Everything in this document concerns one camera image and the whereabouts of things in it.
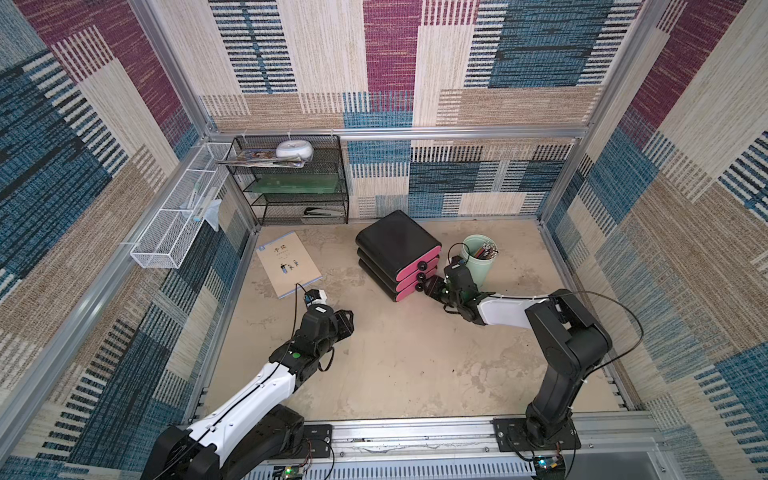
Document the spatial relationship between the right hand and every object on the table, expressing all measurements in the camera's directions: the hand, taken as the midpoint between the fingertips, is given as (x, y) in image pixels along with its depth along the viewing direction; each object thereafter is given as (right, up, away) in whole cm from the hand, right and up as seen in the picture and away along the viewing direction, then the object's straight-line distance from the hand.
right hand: (425, 281), depth 97 cm
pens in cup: (+17, +10, -8) cm, 21 cm away
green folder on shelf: (-40, +32, +3) cm, 51 cm away
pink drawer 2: (-3, -2, -1) cm, 3 cm away
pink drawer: (-2, +5, -8) cm, 10 cm away
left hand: (-23, -8, -13) cm, 27 cm away
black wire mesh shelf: (-48, +26, +22) cm, 59 cm away
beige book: (-48, +4, +11) cm, 49 cm away
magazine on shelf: (-50, +38, -5) cm, 63 cm away
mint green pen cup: (+17, +4, -4) cm, 17 cm away
